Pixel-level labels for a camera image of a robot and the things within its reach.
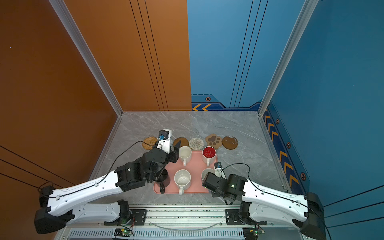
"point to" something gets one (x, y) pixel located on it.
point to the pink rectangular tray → (195, 166)
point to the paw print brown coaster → (213, 141)
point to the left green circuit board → (123, 232)
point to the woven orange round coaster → (150, 140)
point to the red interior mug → (209, 154)
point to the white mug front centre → (182, 178)
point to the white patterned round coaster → (196, 143)
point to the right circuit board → (252, 233)
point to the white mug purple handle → (205, 171)
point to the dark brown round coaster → (230, 142)
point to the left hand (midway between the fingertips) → (176, 140)
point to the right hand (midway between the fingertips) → (214, 189)
